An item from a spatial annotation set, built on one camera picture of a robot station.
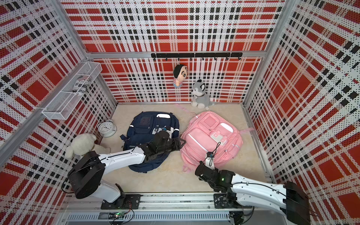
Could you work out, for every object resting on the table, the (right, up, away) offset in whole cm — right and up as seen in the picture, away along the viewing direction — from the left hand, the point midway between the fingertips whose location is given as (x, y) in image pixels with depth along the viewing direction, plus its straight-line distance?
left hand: (185, 143), depth 83 cm
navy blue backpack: (-31, +8, +16) cm, 36 cm away
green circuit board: (-33, -34, -14) cm, 49 cm away
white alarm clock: (-57, +7, +16) cm, 59 cm away
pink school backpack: (+17, +5, +13) cm, 22 cm away
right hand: (+11, -15, -2) cm, 19 cm away
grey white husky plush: (+12, +30, +28) cm, 43 cm away
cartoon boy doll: (-4, +45, +7) cm, 45 cm away
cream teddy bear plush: (-57, +1, -7) cm, 57 cm away
